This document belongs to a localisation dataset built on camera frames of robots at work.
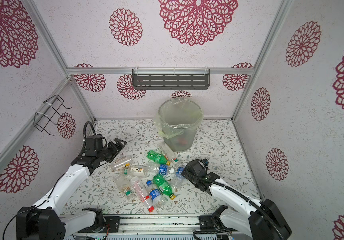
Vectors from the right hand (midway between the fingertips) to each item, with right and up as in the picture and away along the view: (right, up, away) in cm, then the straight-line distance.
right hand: (186, 172), depth 85 cm
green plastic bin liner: (-6, +34, +7) cm, 35 cm away
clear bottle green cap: (-37, -8, +2) cm, 37 cm away
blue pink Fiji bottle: (-2, +17, +12) cm, 21 cm away
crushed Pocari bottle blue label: (-20, +1, +7) cm, 21 cm away
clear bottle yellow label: (-40, +4, +7) cm, 41 cm away
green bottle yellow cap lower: (-13, -6, -4) cm, 15 cm away
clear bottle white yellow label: (-30, 0, +1) cm, 30 cm away
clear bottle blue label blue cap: (-17, -10, -8) cm, 21 cm away
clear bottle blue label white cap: (-5, -4, +3) cm, 7 cm away
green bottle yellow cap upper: (-16, +7, +7) cm, 19 cm away
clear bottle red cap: (-25, -9, -6) cm, 27 cm away
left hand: (-36, +14, -2) cm, 39 cm away
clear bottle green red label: (-11, +11, +15) cm, 21 cm away
